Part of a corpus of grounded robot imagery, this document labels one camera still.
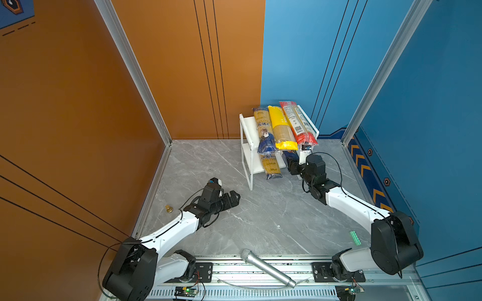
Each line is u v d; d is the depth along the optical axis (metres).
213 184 0.70
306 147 0.73
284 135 0.72
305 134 0.72
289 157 0.87
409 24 0.73
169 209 0.90
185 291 0.71
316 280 0.72
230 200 0.77
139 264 0.41
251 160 0.87
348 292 0.71
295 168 0.77
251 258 0.75
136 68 0.87
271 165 0.85
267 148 0.68
